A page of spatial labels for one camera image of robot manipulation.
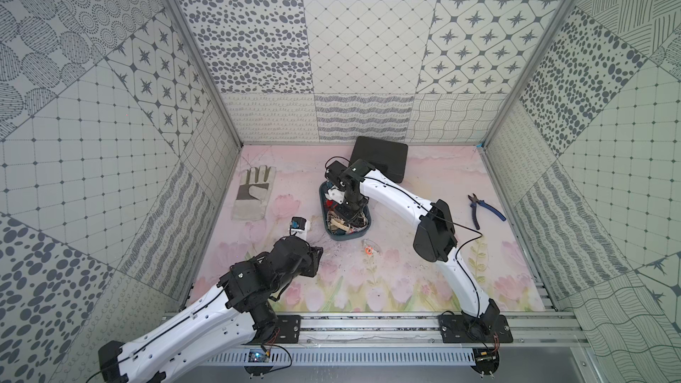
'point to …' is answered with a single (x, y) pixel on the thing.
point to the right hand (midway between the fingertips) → (352, 219)
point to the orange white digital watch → (370, 247)
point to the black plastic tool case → (389, 158)
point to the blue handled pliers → (473, 203)
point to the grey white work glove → (253, 196)
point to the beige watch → (346, 227)
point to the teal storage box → (328, 211)
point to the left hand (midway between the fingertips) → (324, 254)
